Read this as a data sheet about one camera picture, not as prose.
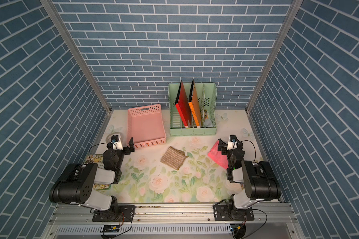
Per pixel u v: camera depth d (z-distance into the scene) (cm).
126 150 81
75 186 44
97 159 92
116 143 75
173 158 92
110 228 72
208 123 111
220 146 83
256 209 62
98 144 103
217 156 93
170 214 75
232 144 77
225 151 83
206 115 115
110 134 103
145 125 109
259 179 47
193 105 84
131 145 83
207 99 112
